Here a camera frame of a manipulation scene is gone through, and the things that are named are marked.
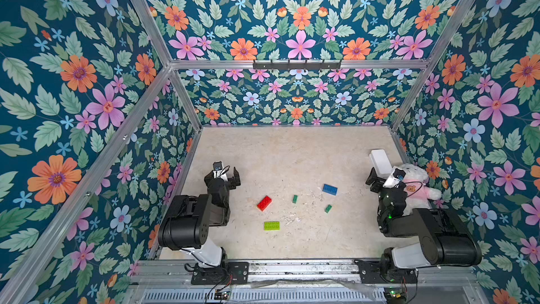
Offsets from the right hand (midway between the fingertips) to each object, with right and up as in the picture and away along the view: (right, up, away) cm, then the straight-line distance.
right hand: (385, 170), depth 87 cm
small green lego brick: (-38, -13, +4) cm, 40 cm away
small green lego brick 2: (-24, -17, +1) cm, 30 cm away
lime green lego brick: (-48, -22, -3) cm, 53 cm away
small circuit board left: (-64, -41, -15) cm, 78 cm away
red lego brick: (-51, -15, +2) cm, 53 cm away
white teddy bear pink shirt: (+11, -9, -4) cm, 15 cm away
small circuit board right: (-4, -41, -15) cm, 44 cm away
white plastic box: (+5, +3, +15) cm, 16 cm away
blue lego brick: (-22, -9, +7) cm, 25 cm away
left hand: (-69, +1, +5) cm, 70 cm away
